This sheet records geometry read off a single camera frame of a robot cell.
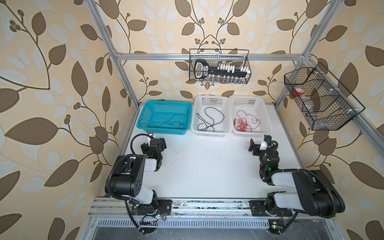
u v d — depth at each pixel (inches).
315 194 17.3
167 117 44.1
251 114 44.0
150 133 32.4
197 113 43.1
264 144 30.4
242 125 41.3
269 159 26.2
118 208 29.7
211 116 44.3
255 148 31.7
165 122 43.8
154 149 28.5
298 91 31.8
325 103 28.8
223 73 32.6
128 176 18.2
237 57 35.8
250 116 43.9
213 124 42.4
